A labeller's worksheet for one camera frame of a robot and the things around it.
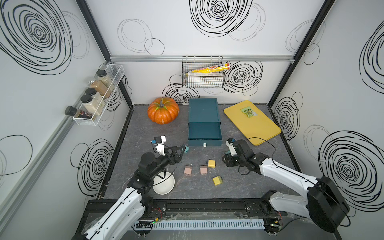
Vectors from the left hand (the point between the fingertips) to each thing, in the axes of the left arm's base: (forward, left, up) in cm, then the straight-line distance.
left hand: (181, 148), depth 73 cm
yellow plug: (0, -17, -18) cm, 25 cm away
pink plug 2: (-3, -12, -18) cm, 22 cm away
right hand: (+2, -25, -14) cm, 28 cm away
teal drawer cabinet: (+13, -12, -2) cm, 18 cm away
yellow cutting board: (+33, -48, -18) cm, 61 cm away
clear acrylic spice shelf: (+49, +47, +10) cm, 68 cm away
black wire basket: (+38, -13, +14) cm, 42 cm away
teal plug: (+9, -2, -19) cm, 21 cm away
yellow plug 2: (-10, -20, -18) cm, 28 cm away
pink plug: (-4, -3, -18) cm, 19 cm away
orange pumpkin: (+32, +15, -7) cm, 36 cm away
